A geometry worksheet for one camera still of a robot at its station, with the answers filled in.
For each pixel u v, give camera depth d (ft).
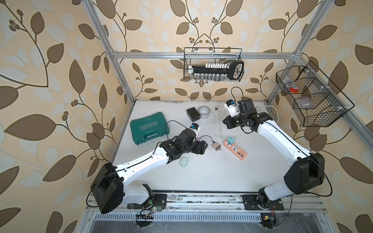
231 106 2.42
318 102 2.37
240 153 2.92
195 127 2.32
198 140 3.19
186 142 1.99
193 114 3.55
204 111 3.71
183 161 2.86
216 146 3.06
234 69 2.73
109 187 1.32
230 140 2.98
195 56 2.99
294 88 2.64
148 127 3.25
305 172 1.37
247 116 2.04
